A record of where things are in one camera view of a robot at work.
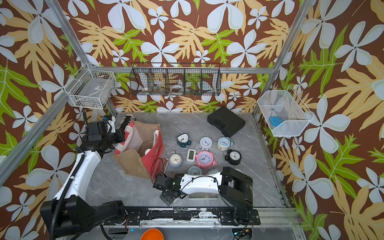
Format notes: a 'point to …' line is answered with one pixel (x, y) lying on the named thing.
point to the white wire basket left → (91, 88)
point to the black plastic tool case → (227, 121)
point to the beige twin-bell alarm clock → (224, 143)
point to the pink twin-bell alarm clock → (206, 159)
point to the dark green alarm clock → (183, 140)
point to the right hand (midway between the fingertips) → (168, 193)
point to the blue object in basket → (275, 120)
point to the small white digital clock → (191, 155)
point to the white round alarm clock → (206, 143)
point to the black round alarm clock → (233, 157)
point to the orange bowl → (152, 234)
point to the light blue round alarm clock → (194, 170)
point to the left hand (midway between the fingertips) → (124, 130)
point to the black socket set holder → (125, 121)
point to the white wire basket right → (287, 105)
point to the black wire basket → (176, 79)
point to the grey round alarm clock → (175, 160)
